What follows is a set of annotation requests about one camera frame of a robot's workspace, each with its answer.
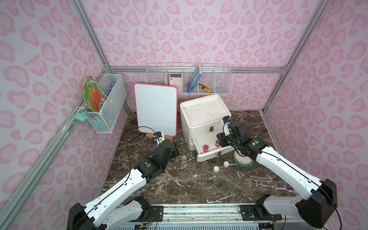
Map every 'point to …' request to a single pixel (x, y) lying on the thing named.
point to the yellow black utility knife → (205, 88)
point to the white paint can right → (226, 164)
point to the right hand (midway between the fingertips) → (219, 134)
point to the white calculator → (175, 79)
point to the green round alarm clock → (241, 161)
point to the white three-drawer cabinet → (202, 120)
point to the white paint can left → (216, 169)
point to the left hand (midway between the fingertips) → (172, 143)
